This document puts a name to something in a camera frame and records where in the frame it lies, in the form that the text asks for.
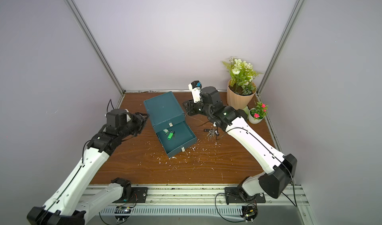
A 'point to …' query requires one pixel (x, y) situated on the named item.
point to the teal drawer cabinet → (164, 111)
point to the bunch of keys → (212, 132)
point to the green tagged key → (170, 135)
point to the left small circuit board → (122, 213)
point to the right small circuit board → (248, 212)
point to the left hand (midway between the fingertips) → (151, 115)
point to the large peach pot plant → (241, 87)
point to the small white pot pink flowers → (256, 115)
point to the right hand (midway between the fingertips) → (184, 100)
